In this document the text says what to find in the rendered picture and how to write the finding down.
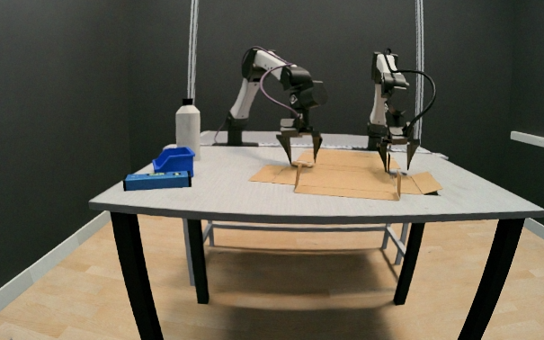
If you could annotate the blue shallow square tray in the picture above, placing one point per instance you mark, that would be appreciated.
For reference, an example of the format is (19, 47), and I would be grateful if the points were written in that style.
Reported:
(174, 160)

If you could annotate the brown cardboard box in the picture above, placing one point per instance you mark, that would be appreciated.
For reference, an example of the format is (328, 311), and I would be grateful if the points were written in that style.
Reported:
(347, 174)

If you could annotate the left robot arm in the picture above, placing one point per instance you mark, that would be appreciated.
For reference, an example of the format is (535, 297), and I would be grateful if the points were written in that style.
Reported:
(395, 87)

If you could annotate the white plastic bottle with black cap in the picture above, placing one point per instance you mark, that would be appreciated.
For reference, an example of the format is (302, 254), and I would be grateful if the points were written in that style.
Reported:
(188, 128)

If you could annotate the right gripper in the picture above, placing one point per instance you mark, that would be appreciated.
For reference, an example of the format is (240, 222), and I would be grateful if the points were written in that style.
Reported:
(316, 135)

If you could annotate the blue spirit level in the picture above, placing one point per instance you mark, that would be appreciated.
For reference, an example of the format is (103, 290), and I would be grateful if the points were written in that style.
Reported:
(137, 182)

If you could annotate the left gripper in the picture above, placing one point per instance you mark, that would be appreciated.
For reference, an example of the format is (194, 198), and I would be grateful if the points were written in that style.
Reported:
(410, 148)

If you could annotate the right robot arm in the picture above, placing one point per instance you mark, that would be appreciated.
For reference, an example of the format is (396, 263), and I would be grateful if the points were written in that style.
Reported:
(309, 94)

